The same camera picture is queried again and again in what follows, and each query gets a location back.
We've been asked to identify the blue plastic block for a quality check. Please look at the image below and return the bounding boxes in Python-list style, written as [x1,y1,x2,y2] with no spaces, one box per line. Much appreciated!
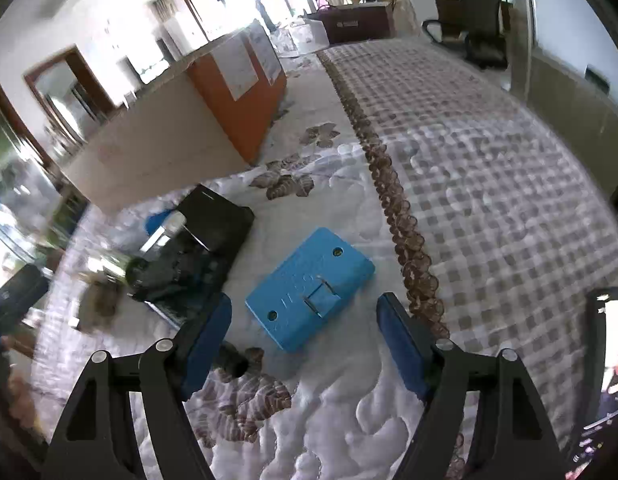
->
[246,228,375,352]

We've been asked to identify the black office chair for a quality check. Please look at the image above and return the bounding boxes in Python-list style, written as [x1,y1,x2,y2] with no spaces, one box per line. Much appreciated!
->
[422,0,508,70]

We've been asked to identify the quilted patterned bedspread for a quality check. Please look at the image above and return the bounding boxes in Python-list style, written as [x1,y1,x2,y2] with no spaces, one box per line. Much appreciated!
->
[30,37,618,480]

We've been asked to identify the blue capped clear bottle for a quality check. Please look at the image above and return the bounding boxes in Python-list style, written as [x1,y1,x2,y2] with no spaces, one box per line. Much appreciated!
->
[144,208,186,236]

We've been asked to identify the dark wooden cabinet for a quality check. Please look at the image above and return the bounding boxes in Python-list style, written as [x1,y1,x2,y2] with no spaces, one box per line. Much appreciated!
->
[308,2,394,46]

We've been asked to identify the large cardboard box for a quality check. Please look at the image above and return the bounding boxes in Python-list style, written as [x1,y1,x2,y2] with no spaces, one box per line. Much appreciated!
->
[62,22,286,212]

